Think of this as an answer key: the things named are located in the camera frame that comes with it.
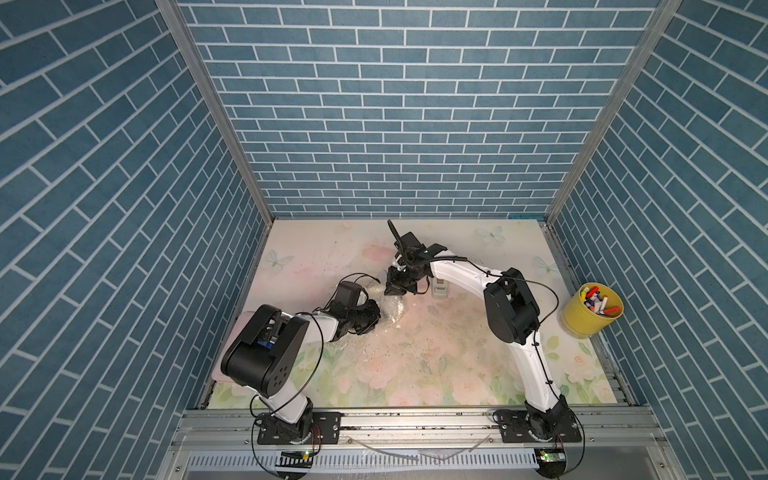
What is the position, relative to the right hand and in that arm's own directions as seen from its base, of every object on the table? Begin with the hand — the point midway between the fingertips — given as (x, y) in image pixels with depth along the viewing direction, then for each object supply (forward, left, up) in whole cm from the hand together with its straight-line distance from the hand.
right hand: (384, 292), depth 93 cm
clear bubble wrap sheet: (-5, -3, -2) cm, 6 cm away
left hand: (-7, -4, -3) cm, 8 cm away
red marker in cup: (-4, -65, +6) cm, 65 cm away
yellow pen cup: (-8, -56, +5) cm, 57 cm away
